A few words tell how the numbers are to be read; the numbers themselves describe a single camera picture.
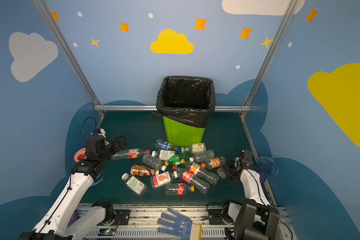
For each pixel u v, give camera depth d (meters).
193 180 0.82
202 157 0.90
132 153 0.93
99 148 0.59
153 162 0.88
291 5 0.69
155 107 0.75
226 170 0.78
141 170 0.85
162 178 0.84
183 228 0.72
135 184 0.82
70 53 0.85
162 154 0.93
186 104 1.03
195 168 0.86
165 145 0.97
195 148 0.95
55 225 0.39
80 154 0.84
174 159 0.91
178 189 0.78
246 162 0.68
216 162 0.88
